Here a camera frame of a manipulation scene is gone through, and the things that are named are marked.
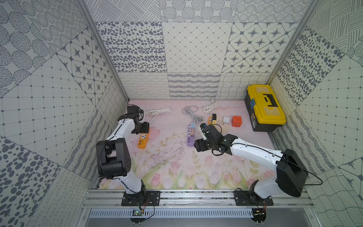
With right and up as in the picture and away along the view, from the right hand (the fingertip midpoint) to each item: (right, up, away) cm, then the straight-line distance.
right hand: (200, 144), depth 85 cm
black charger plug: (+12, +17, +17) cm, 26 cm away
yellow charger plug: (+11, +13, +14) cm, 22 cm away
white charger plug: (+22, +14, +22) cm, 34 cm away
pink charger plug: (-5, +5, +10) cm, 12 cm away
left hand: (-39, +9, +8) cm, 41 cm away
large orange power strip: (-38, 0, +9) cm, 39 cm away
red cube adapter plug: (+28, +13, +17) cm, 35 cm away
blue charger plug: (-4, +11, +13) cm, 17 cm away
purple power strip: (-6, +1, +10) cm, 12 cm away
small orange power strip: (+9, +13, +20) cm, 25 cm away
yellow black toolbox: (+43, +19, +6) cm, 48 cm away
